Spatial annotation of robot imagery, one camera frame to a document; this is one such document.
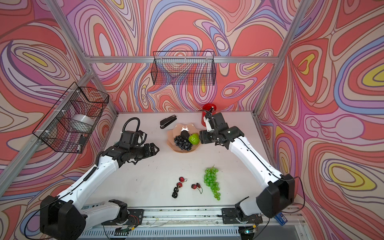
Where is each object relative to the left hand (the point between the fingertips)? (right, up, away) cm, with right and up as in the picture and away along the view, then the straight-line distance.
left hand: (156, 149), depth 81 cm
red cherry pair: (+14, -18, +3) cm, 23 cm away
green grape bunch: (+30, -16, +1) cm, 34 cm away
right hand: (+28, +6, -2) cm, 28 cm away
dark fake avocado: (+15, +7, +18) cm, 25 cm away
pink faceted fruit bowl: (+8, +10, +23) cm, 27 cm away
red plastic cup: (+30, +26, +27) cm, 48 cm away
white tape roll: (-32, +15, -11) cm, 37 cm away
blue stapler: (+64, -32, -10) cm, 72 cm away
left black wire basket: (-38, +14, -12) cm, 43 cm away
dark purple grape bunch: (+14, +2, +13) cm, 19 cm away
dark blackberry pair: (+11, -24, -2) cm, 26 cm away
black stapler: (+2, +17, +31) cm, 36 cm away
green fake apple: (+21, +5, +12) cm, 25 cm away
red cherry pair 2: (+24, -21, +1) cm, 31 cm away
